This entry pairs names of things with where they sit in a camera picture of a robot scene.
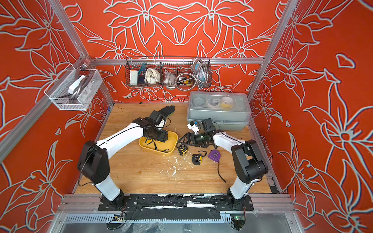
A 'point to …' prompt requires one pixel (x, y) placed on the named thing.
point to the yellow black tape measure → (182, 149)
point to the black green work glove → (167, 110)
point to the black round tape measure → (196, 158)
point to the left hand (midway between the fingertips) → (164, 135)
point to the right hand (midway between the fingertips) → (181, 142)
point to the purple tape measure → (215, 155)
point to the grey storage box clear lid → (229, 111)
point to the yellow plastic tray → (168, 147)
